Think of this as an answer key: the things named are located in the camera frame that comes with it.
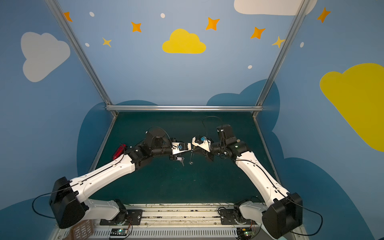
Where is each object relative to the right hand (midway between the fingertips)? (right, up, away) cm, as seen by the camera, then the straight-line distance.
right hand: (196, 147), depth 74 cm
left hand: (-3, +2, -2) cm, 5 cm away
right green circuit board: (+23, -41, -3) cm, 47 cm away
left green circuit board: (-38, -40, -4) cm, 55 cm away
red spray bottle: (-50, -5, +21) cm, 54 cm away
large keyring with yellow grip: (-3, -9, +5) cm, 10 cm away
